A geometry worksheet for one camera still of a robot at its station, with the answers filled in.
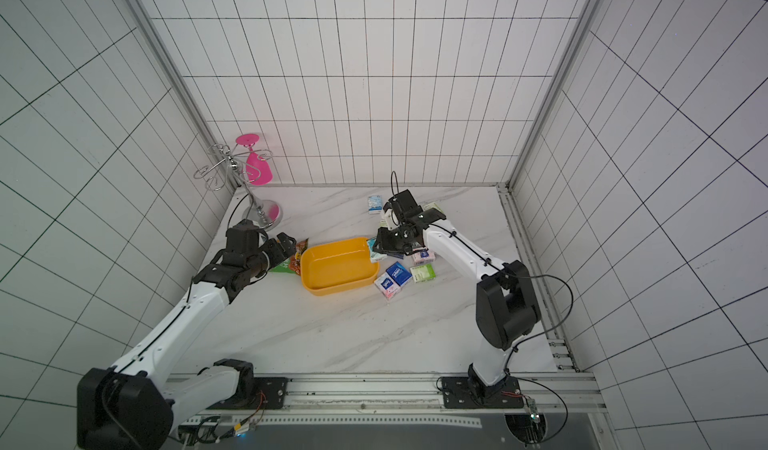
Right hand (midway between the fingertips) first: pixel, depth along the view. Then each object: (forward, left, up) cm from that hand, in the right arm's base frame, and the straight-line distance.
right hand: (367, 250), depth 85 cm
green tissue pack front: (0, -17, -12) cm, 21 cm away
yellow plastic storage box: (+1, +11, -12) cm, 16 cm away
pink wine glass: (+18, +34, +14) cm, 41 cm away
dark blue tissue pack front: (-1, -10, -11) cm, 15 cm away
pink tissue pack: (+5, -17, -11) cm, 21 cm away
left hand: (-3, +24, +1) cm, 24 cm away
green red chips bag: (-1, +24, -9) cm, 26 cm away
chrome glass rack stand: (+22, +42, -12) cm, 48 cm away
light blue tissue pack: (+27, +1, -11) cm, 29 cm away
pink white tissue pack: (-6, -7, -11) cm, 14 cm away
